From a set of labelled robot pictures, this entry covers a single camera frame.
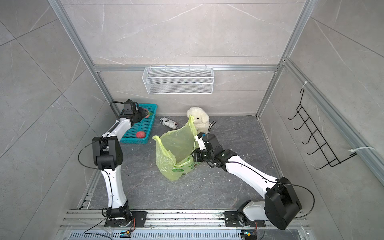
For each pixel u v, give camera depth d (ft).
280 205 1.32
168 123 3.63
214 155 2.02
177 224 2.39
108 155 1.90
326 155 2.02
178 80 3.30
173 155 2.35
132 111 2.67
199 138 2.43
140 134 3.34
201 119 3.12
